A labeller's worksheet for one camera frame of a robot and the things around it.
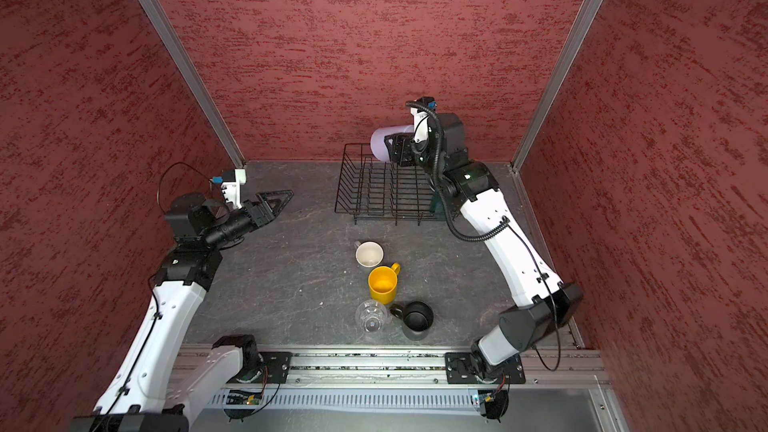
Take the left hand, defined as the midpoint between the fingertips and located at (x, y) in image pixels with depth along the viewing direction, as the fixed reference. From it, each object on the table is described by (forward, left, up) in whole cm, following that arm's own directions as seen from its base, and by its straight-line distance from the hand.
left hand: (288, 204), depth 69 cm
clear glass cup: (-16, -19, -31) cm, 40 cm away
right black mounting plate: (-29, -43, -30) cm, 60 cm away
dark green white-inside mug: (+17, -40, -25) cm, 50 cm away
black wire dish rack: (+31, -18, -31) cm, 47 cm away
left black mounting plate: (-29, +4, -30) cm, 42 cm away
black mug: (-17, -32, -30) cm, 47 cm away
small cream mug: (+1, -17, -26) cm, 32 cm away
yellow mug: (-7, -22, -30) cm, 38 cm away
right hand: (+12, -25, +9) cm, 29 cm away
